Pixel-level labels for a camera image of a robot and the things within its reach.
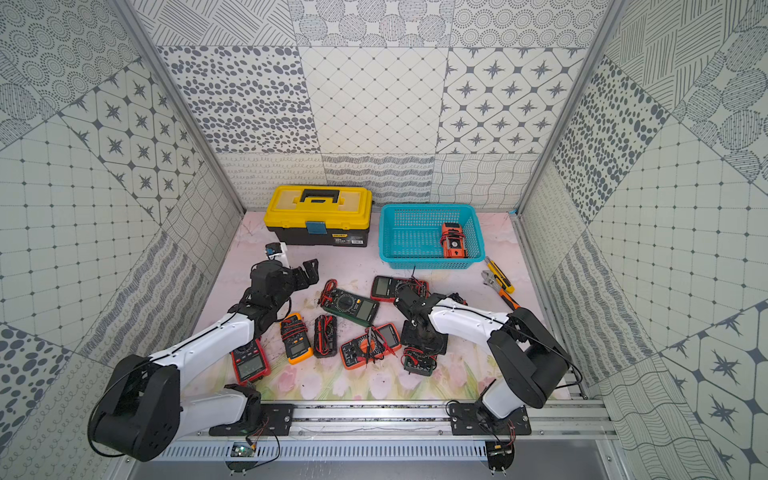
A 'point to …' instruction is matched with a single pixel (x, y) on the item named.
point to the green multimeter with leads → (418, 362)
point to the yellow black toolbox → (315, 215)
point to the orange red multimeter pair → (370, 347)
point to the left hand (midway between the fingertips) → (302, 259)
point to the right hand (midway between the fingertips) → (422, 346)
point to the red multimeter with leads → (384, 288)
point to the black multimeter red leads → (325, 336)
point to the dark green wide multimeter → (347, 306)
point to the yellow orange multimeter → (296, 338)
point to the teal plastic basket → (411, 236)
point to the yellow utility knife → (500, 276)
